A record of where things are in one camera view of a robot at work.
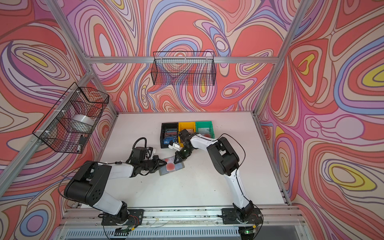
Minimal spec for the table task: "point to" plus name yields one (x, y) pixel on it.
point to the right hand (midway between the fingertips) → (177, 164)
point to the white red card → (205, 131)
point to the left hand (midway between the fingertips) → (168, 162)
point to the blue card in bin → (167, 140)
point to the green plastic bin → (205, 124)
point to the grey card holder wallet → (178, 166)
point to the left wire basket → (69, 125)
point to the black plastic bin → (169, 131)
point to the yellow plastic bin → (190, 126)
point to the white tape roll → (83, 118)
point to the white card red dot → (170, 165)
